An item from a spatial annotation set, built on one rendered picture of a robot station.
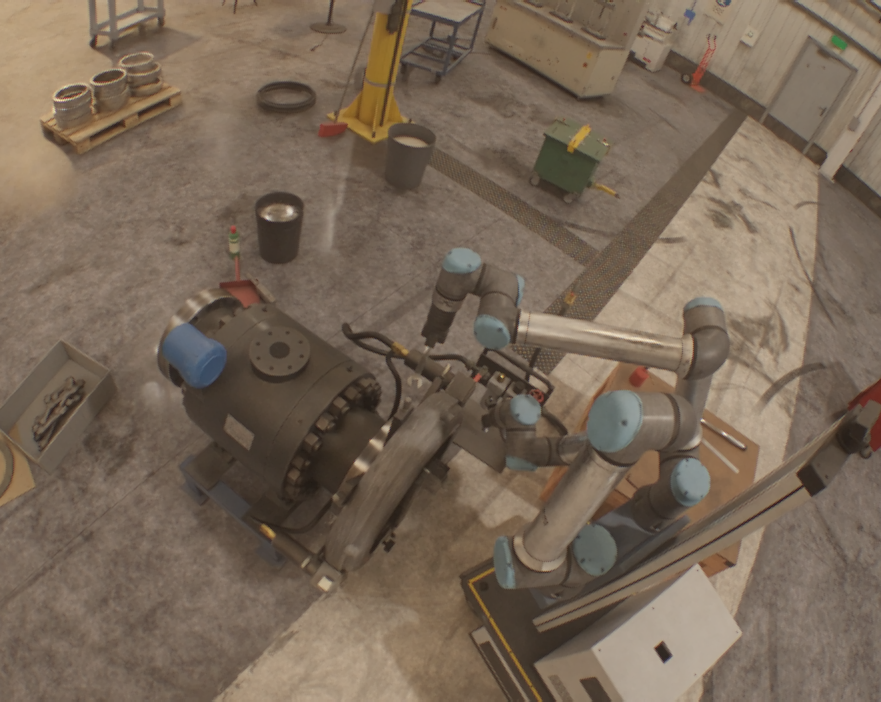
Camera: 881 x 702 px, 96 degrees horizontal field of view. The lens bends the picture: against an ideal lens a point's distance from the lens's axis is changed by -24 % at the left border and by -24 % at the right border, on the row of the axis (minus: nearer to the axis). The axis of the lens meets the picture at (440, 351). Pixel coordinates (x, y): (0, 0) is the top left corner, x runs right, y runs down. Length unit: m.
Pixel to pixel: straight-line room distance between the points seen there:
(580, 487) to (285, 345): 1.12
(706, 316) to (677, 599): 1.01
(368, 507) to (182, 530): 1.19
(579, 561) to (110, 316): 2.81
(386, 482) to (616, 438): 0.80
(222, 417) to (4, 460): 1.52
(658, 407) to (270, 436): 1.24
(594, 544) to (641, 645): 0.48
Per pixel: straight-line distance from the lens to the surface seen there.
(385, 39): 4.66
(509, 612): 2.22
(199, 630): 2.44
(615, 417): 0.98
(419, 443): 1.61
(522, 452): 1.51
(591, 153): 4.54
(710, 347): 1.35
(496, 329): 1.24
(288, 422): 1.76
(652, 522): 1.93
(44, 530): 2.79
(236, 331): 1.92
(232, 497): 2.30
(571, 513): 1.20
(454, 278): 1.35
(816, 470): 1.09
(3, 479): 2.99
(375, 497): 1.58
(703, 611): 2.02
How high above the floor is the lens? 2.37
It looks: 50 degrees down
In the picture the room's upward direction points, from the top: 20 degrees clockwise
